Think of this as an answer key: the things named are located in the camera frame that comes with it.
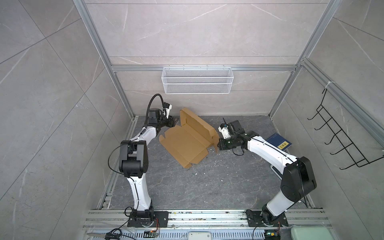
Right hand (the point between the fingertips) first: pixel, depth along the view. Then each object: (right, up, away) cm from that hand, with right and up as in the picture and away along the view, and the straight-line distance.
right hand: (218, 143), depth 88 cm
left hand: (-28, +19, +10) cm, 35 cm away
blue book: (+46, 0, +15) cm, 48 cm away
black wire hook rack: (+54, +1, -25) cm, 59 cm away
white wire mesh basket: (-12, +42, +13) cm, 46 cm away
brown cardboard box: (-18, -2, +16) cm, 24 cm away
